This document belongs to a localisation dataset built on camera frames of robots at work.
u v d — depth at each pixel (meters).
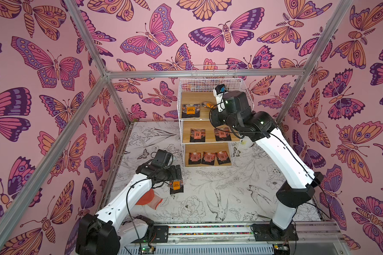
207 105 0.67
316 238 0.73
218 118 0.60
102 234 0.39
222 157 0.99
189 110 0.68
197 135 0.80
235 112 0.48
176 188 0.88
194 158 0.99
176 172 0.73
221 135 0.80
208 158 0.98
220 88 0.55
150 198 0.84
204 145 1.06
